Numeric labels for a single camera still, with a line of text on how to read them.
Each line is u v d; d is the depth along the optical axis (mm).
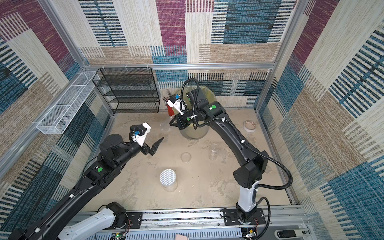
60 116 728
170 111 1148
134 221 733
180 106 628
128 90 1089
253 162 447
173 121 697
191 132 1051
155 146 603
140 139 558
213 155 935
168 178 746
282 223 743
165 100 1099
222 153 969
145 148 586
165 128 799
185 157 961
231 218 730
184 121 632
